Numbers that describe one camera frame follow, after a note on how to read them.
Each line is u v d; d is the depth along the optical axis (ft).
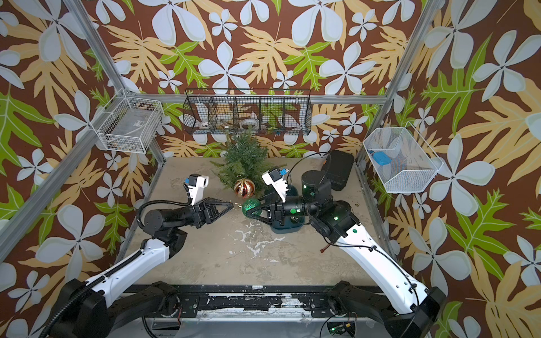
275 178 1.71
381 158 2.83
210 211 1.90
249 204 1.81
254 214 1.80
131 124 2.83
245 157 2.58
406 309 1.23
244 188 2.32
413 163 2.57
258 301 2.50
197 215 1.80
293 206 1.74
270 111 3.20
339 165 3.67
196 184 1.86
